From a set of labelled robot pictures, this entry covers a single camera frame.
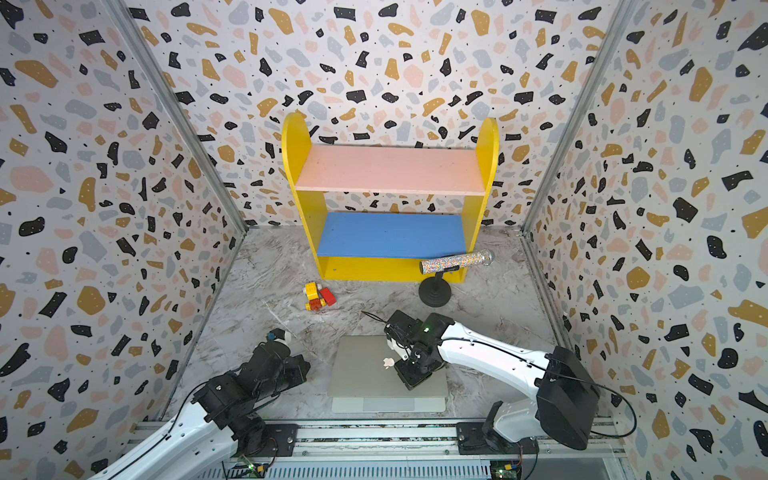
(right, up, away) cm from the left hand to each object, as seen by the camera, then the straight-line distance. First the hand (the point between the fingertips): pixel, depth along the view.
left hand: (316, 365), depth 80 cm
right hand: (+24, -3, -3) cm, 25 cm away
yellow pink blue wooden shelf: (+13, +47, +41) cm, 64 cm away
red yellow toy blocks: (-5, +16, +17) cm, 24 cm away
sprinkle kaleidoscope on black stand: (+34, +17, +21) cm, 44 cm away
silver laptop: (+13, -3, -1) cm, 13 cm away
